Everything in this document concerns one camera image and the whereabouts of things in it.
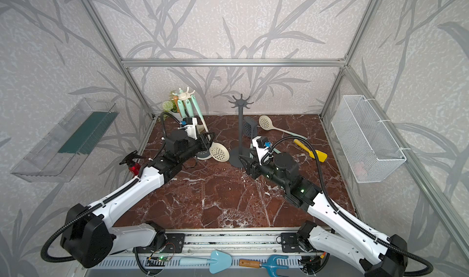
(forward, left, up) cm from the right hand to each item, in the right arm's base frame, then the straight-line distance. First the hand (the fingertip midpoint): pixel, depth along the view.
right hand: (244, 152), depth 68 cm
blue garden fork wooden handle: (-33, -10, -28) cm, 44 cm away
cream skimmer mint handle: (+40, -13, -28) cm, 51 cm away
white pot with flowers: (+42, +44, -14) cm, 62 cm away
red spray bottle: (+5, +53, -20) cm, 57 cm away
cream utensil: (+7, +11, -11) cm, 17 cm away
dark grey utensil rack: (+17, +2, -25) cm, 31 cm away
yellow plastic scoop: (+16, -43, -29) cm, 54 cm away
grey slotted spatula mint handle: (+34, -3, -25) cm, 42 cm away
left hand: (+11, +13, -3) cm, 17 cm away
